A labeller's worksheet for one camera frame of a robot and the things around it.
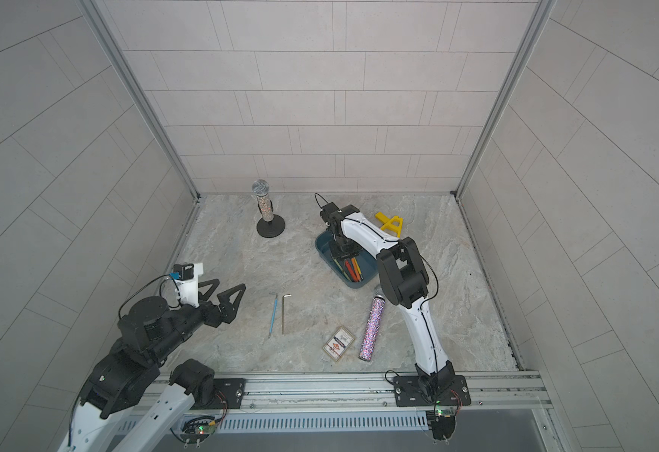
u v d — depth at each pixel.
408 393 0.71
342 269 0.94
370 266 0.98
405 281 0.57
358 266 0.94
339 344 0.78
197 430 0.65
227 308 0.56
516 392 0.72
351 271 0.93
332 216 0.74
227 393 0.71
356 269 0.94
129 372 0.45
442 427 0.67
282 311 0.86
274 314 0.86
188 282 0.54
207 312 0.55
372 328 0.79
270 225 1.04
